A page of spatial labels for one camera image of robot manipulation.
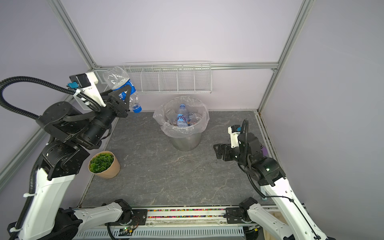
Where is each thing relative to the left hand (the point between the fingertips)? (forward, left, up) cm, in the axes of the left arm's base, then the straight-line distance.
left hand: (126, 90), depth 47 cm
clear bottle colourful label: (+13, -15, -31) cm, 36 cm away
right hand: (-5, -33, -30) cm, 45 cm away
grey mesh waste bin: (+9, -15, -49) cm, 52 cm away
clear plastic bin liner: (+27, -22, -34) cm, 48 cm away
